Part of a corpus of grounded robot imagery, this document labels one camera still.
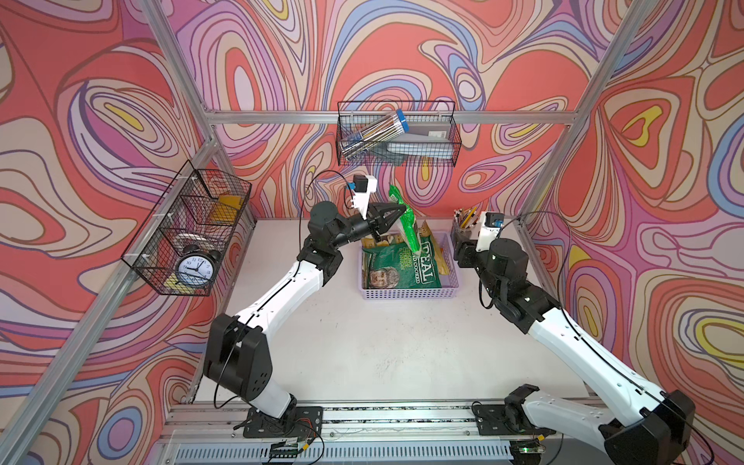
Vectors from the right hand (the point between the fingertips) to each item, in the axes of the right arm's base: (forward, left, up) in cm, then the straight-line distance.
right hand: (466, 240), depth 74 cm
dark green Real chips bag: (+6, +18, -18) cm, 27 cm away
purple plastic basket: (0, +1, -23) cm, 23 cm away
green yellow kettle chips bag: (+17, +26, -19) cm, 36 cm away
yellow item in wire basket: (+11, +65, +3) cm, 66 cm away
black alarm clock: (-8, +67, +2) cm, 67 cm away
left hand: (0, +16, +11) cm, 20 cm away
